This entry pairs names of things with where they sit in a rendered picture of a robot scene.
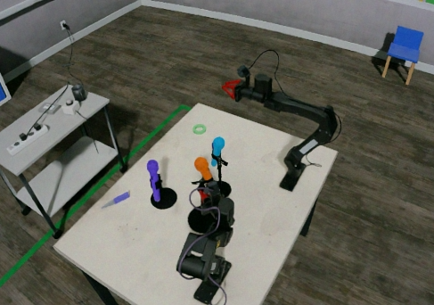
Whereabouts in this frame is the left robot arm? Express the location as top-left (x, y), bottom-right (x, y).
top-left (176, 198), bottom-right (235, 305)

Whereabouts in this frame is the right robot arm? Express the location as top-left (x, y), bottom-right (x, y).
top-left (250, 74), bottom-right (338, 192)

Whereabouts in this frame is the orange microphone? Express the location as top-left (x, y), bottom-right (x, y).
top-left (194, 157), bottom-right (212, 180)

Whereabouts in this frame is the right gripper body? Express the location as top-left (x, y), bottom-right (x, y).
top-left (234, 67), bottom-right (254, 103)

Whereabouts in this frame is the blue microphone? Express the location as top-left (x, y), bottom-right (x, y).
top-left (211, 136), bottom-right (225, 167)

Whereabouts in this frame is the purple microphone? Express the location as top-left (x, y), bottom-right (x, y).
top-left (147, 160), bottom-right (160, 202)

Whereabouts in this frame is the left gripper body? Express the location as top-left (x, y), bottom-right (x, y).
top-left (201, 184), bottom-right (225, 218)

